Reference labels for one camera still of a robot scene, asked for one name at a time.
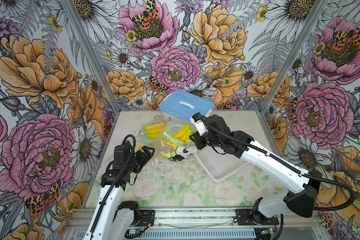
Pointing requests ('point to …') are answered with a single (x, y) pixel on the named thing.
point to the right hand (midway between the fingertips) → (192, 139)
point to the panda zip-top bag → (175, 143)
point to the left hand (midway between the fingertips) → (150, 159)
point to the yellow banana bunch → (155, 131)
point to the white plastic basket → (218, 165)
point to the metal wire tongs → (156, 118)
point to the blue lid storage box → (182, 104)
